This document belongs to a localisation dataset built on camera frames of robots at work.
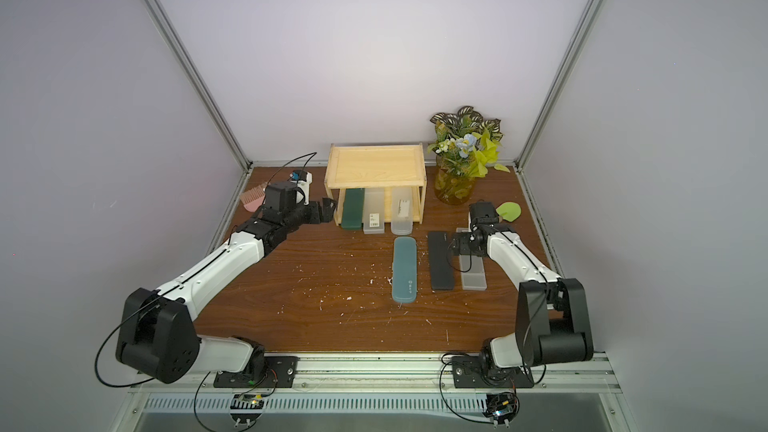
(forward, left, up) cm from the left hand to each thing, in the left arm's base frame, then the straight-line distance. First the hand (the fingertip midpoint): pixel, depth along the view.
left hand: (327, 199), depth 85 cm
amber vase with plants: (+17, -42, +6) cm, 46 cm away
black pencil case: (-8, -35, -21) cm, 42 cm away
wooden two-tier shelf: (+13, -14, +1) cm, 19 cm away
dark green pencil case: (+7, -5, -15) cm, 17 cm away
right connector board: (-47, -46, -20) cm, 69 cm away
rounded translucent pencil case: (+7, -22, -15) cm, 28 cm away
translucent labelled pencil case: (+8, -12, -17) cm, 23 cm away
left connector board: (-48, +16, -23) cm, 56 cm away
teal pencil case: (-13, -23, -19) cm, 32 cm away
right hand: (-5, -45, -12) cm, 47 cm away
